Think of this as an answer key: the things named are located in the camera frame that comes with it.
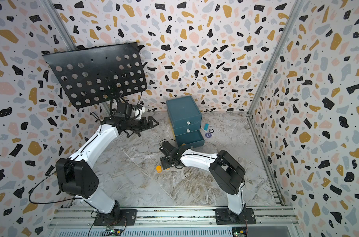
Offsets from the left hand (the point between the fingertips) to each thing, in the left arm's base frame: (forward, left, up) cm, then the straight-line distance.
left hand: (154, 124), depth 84 cm
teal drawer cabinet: (+7, -18, -5) cm, 20 cm away
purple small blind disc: (+10, -34, -24) cm, 43 cm away
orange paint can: (-18, -2, -21) cm, 27 cm away
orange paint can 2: (-1, -17, -19) cm, 26 cm away
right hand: (-14, -6, -19) cm, 24 cm away
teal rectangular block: (+17, -34, -23) cm, 44 cm away
